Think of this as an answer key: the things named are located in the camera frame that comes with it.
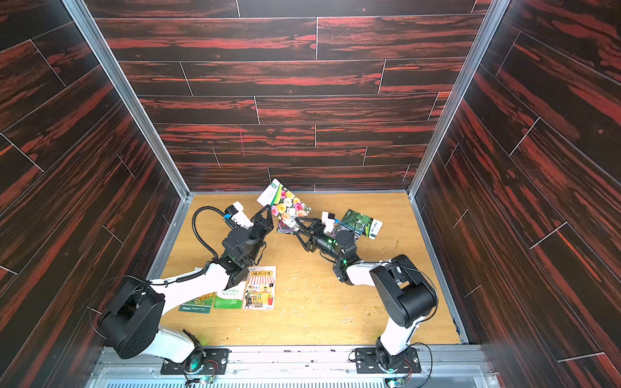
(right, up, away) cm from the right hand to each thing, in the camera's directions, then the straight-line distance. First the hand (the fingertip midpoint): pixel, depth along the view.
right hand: (298, 222), depth 81 cm
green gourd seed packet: (+27, -2, +27) cm, 38 cm away
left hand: (-8, +5, -3) cm, 10 cm away
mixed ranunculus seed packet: (-5, +6, +1) cm, 8 cm away
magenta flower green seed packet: (-24, -28, +5) cm, 37 cm away
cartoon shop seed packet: (-15, -26, +7) cm, 31 cm away
